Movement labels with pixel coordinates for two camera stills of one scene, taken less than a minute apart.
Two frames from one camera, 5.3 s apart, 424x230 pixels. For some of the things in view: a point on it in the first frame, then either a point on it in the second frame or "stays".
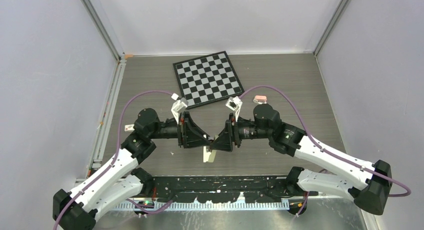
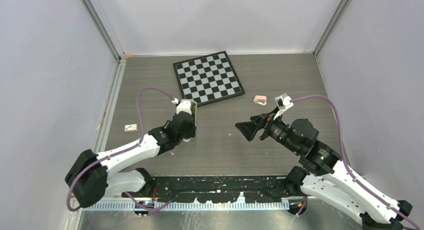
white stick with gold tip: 208,156 to 194,111
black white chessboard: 208,79 stays
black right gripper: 224,140 to 248,128
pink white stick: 260,99 stays
